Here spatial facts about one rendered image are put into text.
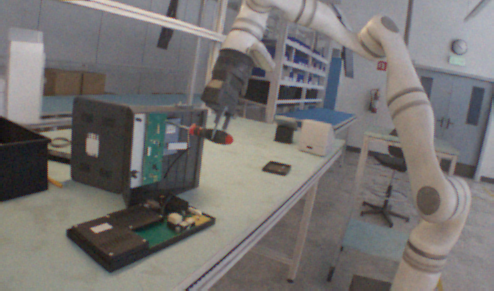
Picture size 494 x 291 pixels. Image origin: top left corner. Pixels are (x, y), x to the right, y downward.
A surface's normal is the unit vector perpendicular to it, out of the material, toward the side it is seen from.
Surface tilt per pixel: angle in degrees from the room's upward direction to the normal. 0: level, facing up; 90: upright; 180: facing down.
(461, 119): 90
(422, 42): 90
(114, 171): 90
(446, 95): 90
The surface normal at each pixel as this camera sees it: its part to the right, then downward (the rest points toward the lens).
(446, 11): -0.43, 0.08
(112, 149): -0.16, 0.14
